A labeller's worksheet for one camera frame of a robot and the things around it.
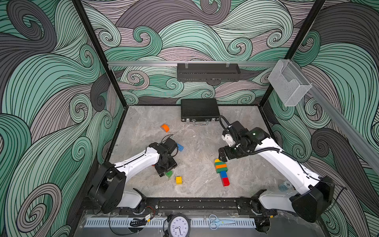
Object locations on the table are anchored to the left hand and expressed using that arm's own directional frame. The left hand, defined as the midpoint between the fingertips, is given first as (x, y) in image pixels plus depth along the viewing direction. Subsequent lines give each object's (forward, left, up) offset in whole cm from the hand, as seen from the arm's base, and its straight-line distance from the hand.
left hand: (172, 168), depth 82 cm
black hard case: (+46, -19, -1) cm, 49 cm away
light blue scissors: (-24, -22, -4) cm, 33 cm away
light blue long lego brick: (+15, -4, -3) cm, 16 cm away
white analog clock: (-26, -4, -1) cm, 26 cm away
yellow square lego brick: (-6, -4, -1) cm, 7 cm away
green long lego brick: (+5, -29, -3) cm, 30 cm away
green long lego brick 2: (+1, -29, -4) cm, 29 cm away
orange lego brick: (+2, -27, -2) cm, 27 cm away
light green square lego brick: (-3, +2, -1) cm, 3 cm away
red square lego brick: (-6, -30, -3) cm, 30 cm away
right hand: (+2, -28, +11) cm, 31 cm away
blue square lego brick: (-1, -29, -5) cm, 30 cm away
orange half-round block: (+31, +8, -3) cm, 32 cm away
